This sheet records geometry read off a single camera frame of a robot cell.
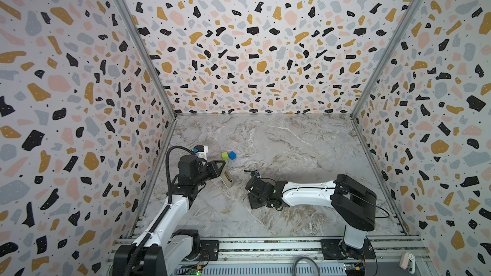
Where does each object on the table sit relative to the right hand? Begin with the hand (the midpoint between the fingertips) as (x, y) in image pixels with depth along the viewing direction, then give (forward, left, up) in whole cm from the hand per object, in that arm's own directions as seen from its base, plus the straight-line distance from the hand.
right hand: (249, 197), depth 85 cm
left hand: (+11, +11, +14) cm, 21 cm away
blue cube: (+23, +10, -1) cm, 25 cm away
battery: (+15, +2, -3) cm, 15 cm away
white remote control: (+4, +9, +8) cm, 13 cm away
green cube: (+22, +14, -1) cm, 26 cm away
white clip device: (-23, -60, -1) cm, 64 cm away
